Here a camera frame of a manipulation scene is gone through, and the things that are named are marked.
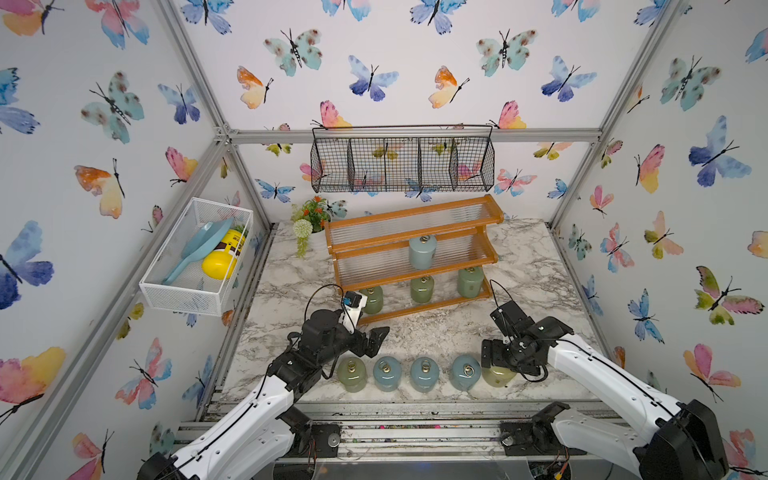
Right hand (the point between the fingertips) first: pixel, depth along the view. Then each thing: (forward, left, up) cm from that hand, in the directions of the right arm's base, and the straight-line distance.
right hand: (500, 359), depth 80 cm
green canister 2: (+16, +35, +1) cm, 39 cm away
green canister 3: (+20, +21, +2) cm, 29 cm away
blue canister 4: (+24, +22, +15) cm, 36 cm away
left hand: (+5, +33, +9) cm, 35 cm away
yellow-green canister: (-4, +1, 0) cm, 4 cm away
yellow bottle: (+10, +69, +25) cm, 74 cm away
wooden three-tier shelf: (+28, +37, +10) cm, 47 cm away
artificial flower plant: (+43, +60, +8) cm, 74 cm away
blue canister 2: (-5, +20, +1) cm, 21 cm away
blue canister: (-6, +30, +1) cm, 30 cm away
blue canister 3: (-4, +10, +2) cm, 11 cm away
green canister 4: (+23, +6, +2) cm, 24 cm away
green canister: (-6, +39, +1) cm, 39 cm away
